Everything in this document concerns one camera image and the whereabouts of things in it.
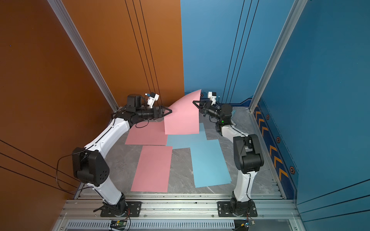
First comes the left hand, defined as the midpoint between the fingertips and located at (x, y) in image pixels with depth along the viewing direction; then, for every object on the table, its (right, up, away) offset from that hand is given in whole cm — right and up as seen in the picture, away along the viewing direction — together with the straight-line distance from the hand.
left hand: (168, 111), depth 80 cm
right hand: (+14, +4, -1) cm, 15 cm away
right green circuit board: (+38, -56, -11) cm, 69 cm away
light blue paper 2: (+24, -34, +9) cm, 42 cm away
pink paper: (-10, -36, +7) cm, 38 cm away
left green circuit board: (-24, -57, -8) cm, 63 cm away
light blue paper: (+10, -20, +23) cm, 32 cm away
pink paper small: (+9, -4, +1) cm, 10 cm away
